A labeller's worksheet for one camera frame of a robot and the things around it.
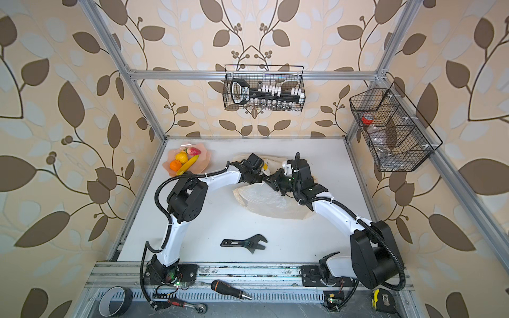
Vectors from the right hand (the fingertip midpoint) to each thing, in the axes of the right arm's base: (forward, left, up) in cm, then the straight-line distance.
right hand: (262, 178), depth 81 cm
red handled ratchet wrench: (-41, +23, -16) cm, 50 cm away
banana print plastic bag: (-8, 0, -3) cm, 8 cm away
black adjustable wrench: (-20, +5, -18) cm, 28 cm away
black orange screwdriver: (-36, +15, -16) cm, 42 cm away
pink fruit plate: (+21, +34, -17) cm, 44 cm away
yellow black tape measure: (-41, -40, -16) cm, 60 cm away
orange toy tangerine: (+19, +45, -12) cm, 50 cm away
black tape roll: (-38, +54, -18) cm, 69 cm away
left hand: (+3, -6, -12) cm, 13 cm away
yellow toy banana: (+21, +40, -16) cm, 48 cm away
